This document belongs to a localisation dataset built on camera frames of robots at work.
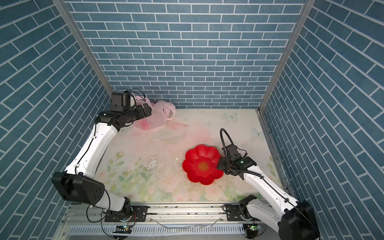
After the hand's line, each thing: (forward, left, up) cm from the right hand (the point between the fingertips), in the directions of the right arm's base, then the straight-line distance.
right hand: (219, 163), depth 83 cm
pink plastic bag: (+27, +38, +12) cm, 48 cm away
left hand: (+17, +42, +23) cm, 51 cm away
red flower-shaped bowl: (+3, +11, -8) cm, 13 cm away
